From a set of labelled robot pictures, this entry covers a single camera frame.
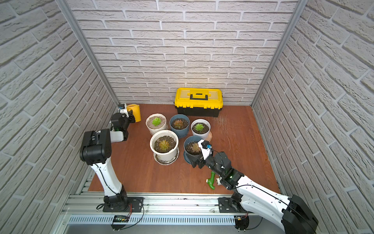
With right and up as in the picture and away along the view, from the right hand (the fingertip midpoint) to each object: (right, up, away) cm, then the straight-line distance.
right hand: (195, 148), depth 76 cm
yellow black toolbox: (+5, +27, +24) cm, 37 cm away
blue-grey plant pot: (-10, +6, +18) cm, 22 cm away
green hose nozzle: (+9, -20, +5) cm, 22 cm away
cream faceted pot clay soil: (-27, +9, +15) cm, 32 cm away
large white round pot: (-14, -4, +3) cm, 15 cm away
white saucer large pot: (-21, -11, +13) cm, 27 cm away
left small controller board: (-39, -37, -4) cm, 54 cm away
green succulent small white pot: (+3, +10, +17) cm, 20 cm away
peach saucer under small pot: (+11, +3, +24) cm, 26 cm away
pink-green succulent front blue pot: (-1, -2, +9) cm, 9 cm away
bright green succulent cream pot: (-26, +14, +18) cm, 34 cm away
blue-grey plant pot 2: (-3, -4, -4) cm, 7 cm away
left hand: (-49, +23, +23) cm, 58 cm away
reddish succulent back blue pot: (-11, +12, +19) cm, 25 cm away
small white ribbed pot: (+6, +6, +14) cm, 16 cm away
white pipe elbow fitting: (+13, -19, +3) cm, 23 cm away
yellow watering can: (-42, +23, +25) cm, 54 cm away
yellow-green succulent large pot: (-19, 0, +8) cm, 20 cm away
